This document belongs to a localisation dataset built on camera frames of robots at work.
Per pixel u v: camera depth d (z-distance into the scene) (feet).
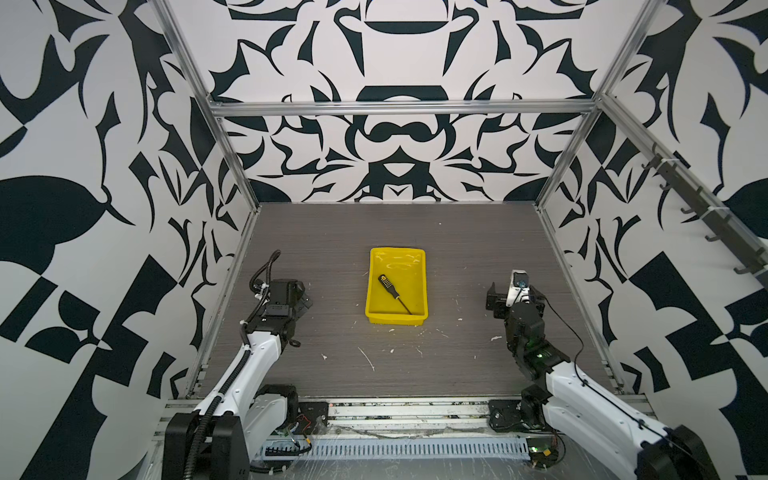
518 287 2.28
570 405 1.82
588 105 3.02
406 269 3.28
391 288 3.15
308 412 2.48
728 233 1.80
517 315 2.07
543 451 2.34
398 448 2.34
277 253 2.22
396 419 2.49
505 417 2.44
